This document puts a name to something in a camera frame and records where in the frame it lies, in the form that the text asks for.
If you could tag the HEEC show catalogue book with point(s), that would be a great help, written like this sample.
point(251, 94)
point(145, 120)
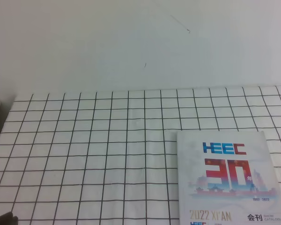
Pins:
point(226, 178)

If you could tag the white grid-pattern tablecloth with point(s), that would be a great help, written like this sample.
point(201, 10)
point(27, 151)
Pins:
point(110, 158)

